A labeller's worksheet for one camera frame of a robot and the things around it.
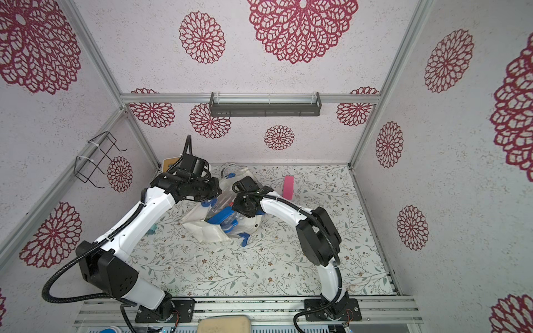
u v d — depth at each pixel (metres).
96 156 0.79
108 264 0.40
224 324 0.68
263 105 0.94
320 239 0.51
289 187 1.10
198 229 0.86
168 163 1.15
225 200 0.80
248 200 0.69
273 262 0.86
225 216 0.92
